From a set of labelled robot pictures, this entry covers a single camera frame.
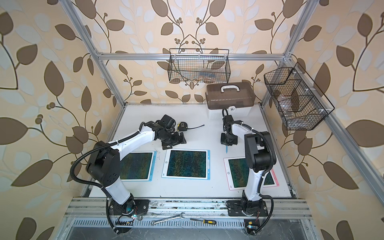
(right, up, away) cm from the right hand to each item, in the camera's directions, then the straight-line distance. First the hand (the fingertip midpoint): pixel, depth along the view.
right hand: (226, 144), depth 98 cm
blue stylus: (-1, -3, -2) cm, 4 cm away
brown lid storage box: (+7, +30, -2) cm, 31 cm away
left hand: (-30, +3, -11) cm, 32 cm away
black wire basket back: (-18, +51, -2) cm, 54 cm away
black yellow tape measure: (-30, +11, +6) cm, 33 cm away
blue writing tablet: (-26, -11, -9) cm, 29 cm away
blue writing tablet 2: (-55, -12, -9) cm, 57 cm away
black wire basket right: (+32, +24, -25) cm, 47 cm away
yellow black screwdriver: (-16, -32, -28) cm, 45 cm away
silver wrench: (-28, -31, -26) cm, 49 cm away
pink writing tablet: (+4, -14, -12) cm, 19 cm away
